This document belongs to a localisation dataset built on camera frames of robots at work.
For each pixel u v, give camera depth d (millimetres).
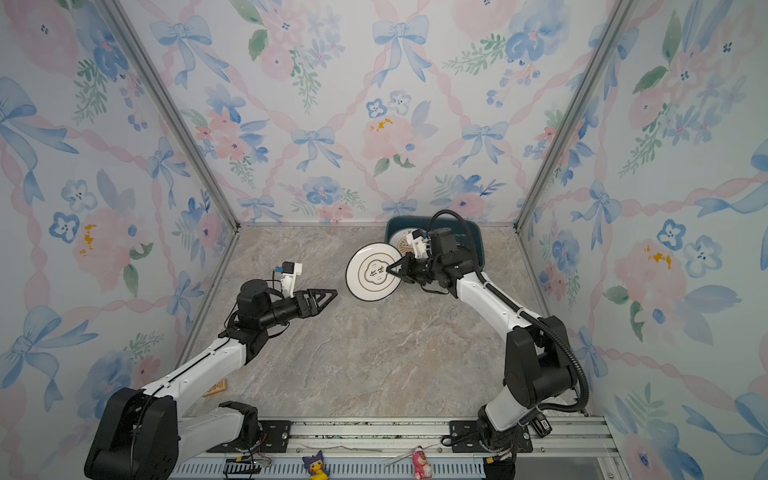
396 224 1148
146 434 404
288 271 734
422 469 675
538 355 459
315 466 679
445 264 676
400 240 1116
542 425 732
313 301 703
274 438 736
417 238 795
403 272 736
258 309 644
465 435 743
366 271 854
